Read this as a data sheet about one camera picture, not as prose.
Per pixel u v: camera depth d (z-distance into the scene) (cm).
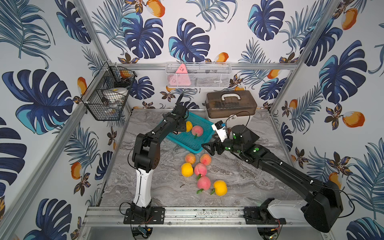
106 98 82
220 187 79
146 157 56
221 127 65
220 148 66
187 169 85
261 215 66
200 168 84
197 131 100
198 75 92
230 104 97
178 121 73
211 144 65
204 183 80
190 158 89
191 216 76
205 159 88
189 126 103
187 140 105
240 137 57
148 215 66
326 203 39
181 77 89
